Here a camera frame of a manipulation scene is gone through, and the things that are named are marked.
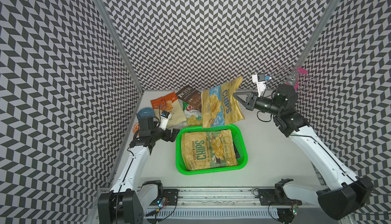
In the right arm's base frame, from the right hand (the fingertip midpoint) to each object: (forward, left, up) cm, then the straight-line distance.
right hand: (233, 98), depth 64 cm
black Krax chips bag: (-10, -5, -34) cm, 36 cm away
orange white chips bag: (+29, +39, -37) cm, 61 cm away
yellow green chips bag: (-10, +12, -31) cm, 35 cm away
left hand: (0, +32, -25) cm, 40 cm away
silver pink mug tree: (+23, -40, -9) cm, 46 cm away
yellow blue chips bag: (+4, +5, -11) cm, 13 cm away
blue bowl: (+18, +52, -34) cm, 65 cm away
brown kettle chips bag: (+34, +23, -34) cm, 53 cm away
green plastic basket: (-4, -7, -30) cm, 31 cm away
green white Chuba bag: (+16, +20, -36) cm, 45 cm away
